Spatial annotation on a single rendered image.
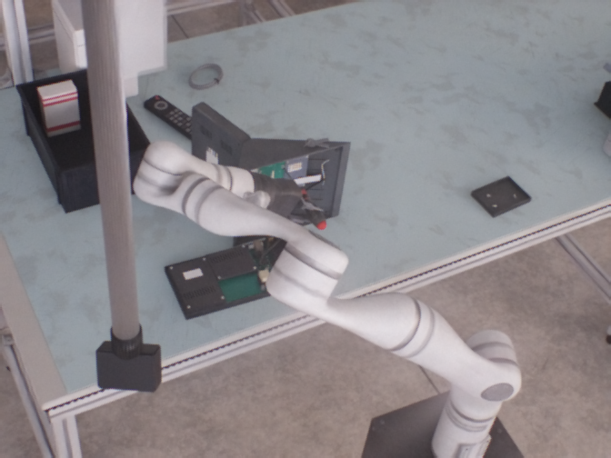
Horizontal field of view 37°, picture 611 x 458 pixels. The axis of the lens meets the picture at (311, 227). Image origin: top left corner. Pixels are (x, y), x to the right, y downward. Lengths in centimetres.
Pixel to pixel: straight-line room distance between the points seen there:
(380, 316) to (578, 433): 169
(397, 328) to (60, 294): 71
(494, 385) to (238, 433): 135
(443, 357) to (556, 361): 169
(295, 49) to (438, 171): 54
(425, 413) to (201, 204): 71
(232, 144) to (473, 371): 66
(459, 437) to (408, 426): 16
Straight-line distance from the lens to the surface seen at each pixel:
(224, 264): 181
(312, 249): 129
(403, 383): 294
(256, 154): 177
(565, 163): 224
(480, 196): 208
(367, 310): 138
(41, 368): 172
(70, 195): 192
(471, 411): 165
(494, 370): 154
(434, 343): 145
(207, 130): 187
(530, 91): 242
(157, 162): 146
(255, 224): 136
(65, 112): 210
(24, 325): 178
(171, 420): 281
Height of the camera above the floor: 240
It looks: 46 degrees down
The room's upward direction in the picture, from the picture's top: 8 degrees clockwise
